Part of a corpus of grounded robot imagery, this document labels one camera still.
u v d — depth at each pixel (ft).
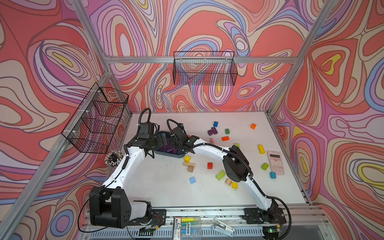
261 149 3.16
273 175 2.83
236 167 1.91
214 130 3.55
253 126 3.64
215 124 3.65
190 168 2.91
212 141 3.32
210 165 2.90
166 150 3.14
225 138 3.46
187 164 2.98
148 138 2.05
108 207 1.30
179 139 2.41
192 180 2.84
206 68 3.13
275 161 2.99
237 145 3.25
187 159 3.03
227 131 3.52
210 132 3.52
